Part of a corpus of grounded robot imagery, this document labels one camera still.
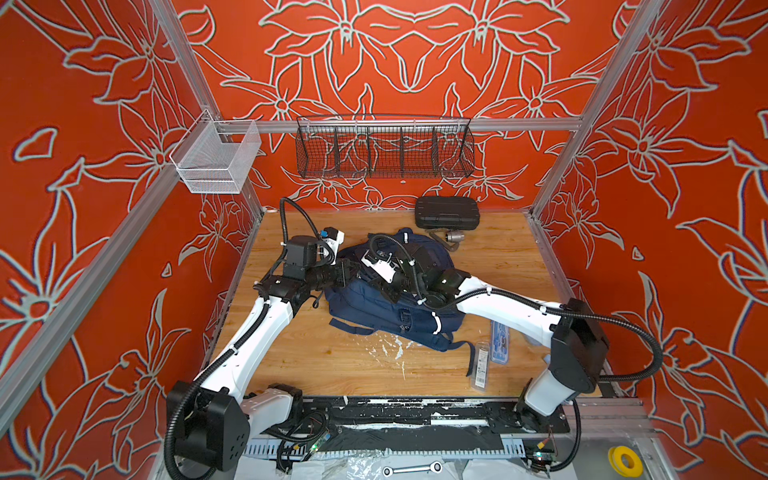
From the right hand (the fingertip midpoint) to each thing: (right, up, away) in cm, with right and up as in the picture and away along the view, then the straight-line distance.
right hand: (369, 275), depth 79 cm
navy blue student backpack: (-3, -9, 0) cm, 9 cm away
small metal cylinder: (+30, +11, +28) cm, 43 cm away
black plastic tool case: (+29, +19, +30) cm, 46 cm away
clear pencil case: (+30, -25, +1) cm, 40 cm away
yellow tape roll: (+60, -42, -11) cm, 74 cm away
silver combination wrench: (+16, -43, -12) cm, 47 cm away
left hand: (-3, +3, -2) cm, 5 cm away
